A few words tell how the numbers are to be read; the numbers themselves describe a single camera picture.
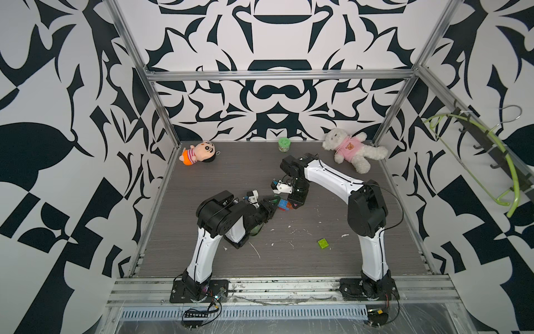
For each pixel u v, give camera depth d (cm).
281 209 93
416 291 77
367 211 52
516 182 53
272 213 86
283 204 91
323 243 83
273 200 88
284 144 113
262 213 84
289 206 88
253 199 91
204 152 105
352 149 108
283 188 83
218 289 73
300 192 78
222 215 54
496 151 58
